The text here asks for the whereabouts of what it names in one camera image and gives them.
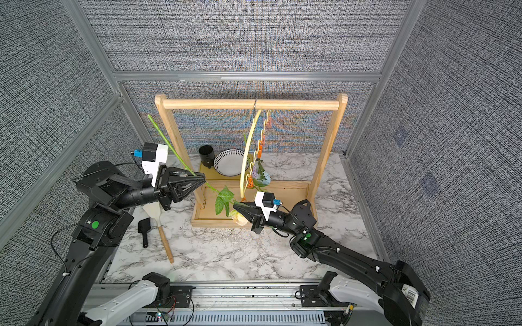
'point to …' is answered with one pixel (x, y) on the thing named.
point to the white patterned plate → (230, 162)
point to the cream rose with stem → (264, 178)
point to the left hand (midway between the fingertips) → (205, 179)
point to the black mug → (206, 155)
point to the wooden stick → (166, 245)
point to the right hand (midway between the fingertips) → (236, 201)
